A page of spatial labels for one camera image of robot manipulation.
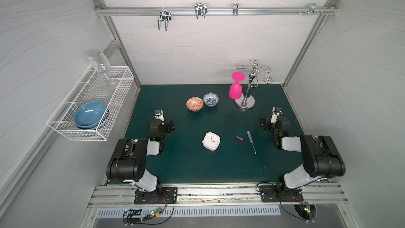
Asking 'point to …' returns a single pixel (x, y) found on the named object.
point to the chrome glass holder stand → (247, 102)
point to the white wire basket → (94, 86)
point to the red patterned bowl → (194, 104)
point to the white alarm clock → (211, 141)
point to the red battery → (240, 138)
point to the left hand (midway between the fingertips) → (164, 119)
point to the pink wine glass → (235, 89)
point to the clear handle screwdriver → (249, 134)
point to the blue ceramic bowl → (88, 114)
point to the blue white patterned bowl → (211, 99)
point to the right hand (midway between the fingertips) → (271, 116)
